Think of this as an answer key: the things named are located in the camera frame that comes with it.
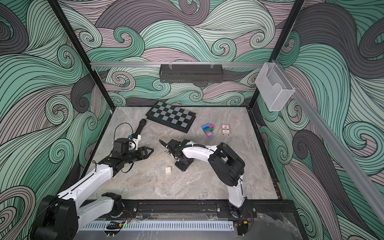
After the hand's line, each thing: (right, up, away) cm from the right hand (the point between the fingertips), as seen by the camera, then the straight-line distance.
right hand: (187, 164), depth 89 cm
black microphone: (-33, +24, +18) cm, 45 cm away
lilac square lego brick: (+16, +17, +11) cm, 26 cm away
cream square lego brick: (-11, -2, -4) cm, 12 cm away
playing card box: (+27, +20, +15) cm, 37 cm away
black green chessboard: (-6, +28, +19) cm, 35 cm away
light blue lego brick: (+13, +23, +18) cm, 32 cm away
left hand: (-21, +10, -6) cm, 24 cm away
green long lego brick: (+17, +20, +15) cm, 30 cm away
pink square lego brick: (+18, +23, +18) cm, 34 cm away
